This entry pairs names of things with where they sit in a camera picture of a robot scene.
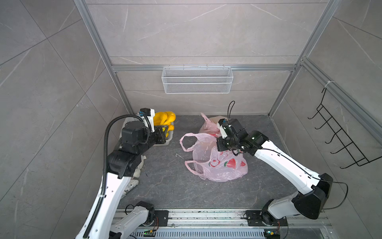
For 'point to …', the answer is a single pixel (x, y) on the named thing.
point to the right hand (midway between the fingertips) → (218, 142)
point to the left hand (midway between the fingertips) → (167, 125)
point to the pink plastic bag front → (210, 127)
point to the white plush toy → (134, 180)
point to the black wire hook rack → (360, 160)
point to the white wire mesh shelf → (194, 80)
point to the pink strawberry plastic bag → (210, 163)
